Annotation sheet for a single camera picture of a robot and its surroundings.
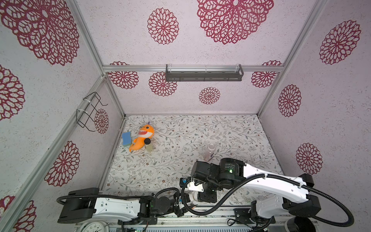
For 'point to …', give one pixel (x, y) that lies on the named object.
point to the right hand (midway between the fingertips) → (198, 190)
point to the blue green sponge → (126, 138)
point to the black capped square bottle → (148, 145)
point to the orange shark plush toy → (145, 132)
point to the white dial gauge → (93, 226)
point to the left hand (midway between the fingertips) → (193, 199)
